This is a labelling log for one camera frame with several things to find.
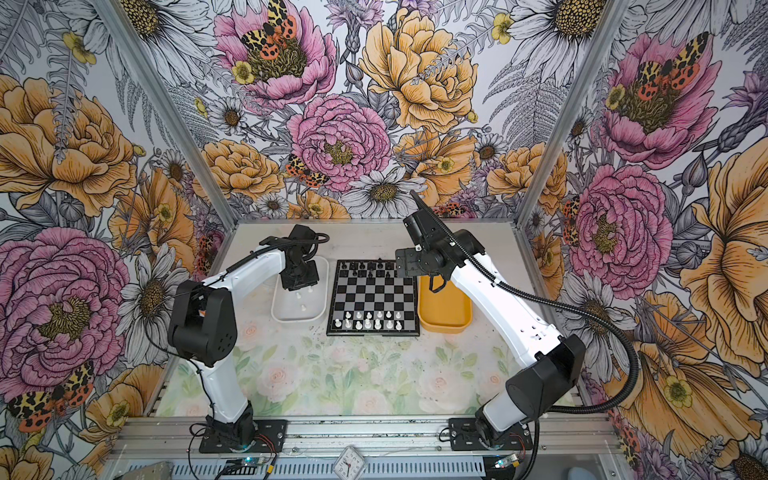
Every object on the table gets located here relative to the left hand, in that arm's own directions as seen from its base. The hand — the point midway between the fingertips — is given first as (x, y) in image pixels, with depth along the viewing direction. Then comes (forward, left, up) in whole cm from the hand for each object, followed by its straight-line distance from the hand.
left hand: (305, 289), depth 93 cm
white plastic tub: (-2, +1, -6) cm, 7 cm away
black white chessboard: (0, -20, -6) cm, 21 cm away
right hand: (-6, -34, +17) cm, 38 cm away
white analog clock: (-44, -16, -5) cm, 47 cm away
